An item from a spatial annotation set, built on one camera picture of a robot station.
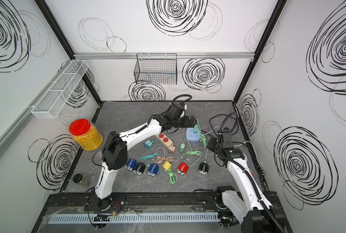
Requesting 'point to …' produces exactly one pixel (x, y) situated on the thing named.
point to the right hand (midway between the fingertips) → (213, 143)
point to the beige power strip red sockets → (164, 139)
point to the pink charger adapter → (171, 149)
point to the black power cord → (224, 121)
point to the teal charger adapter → (147, 144)
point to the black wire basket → (158, 69)
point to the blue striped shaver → (153, 170)
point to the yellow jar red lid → (86, 134)
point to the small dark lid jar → (84, 181)
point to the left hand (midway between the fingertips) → (193, 122)
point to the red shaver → (182, 168)
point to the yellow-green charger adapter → (166, 165)
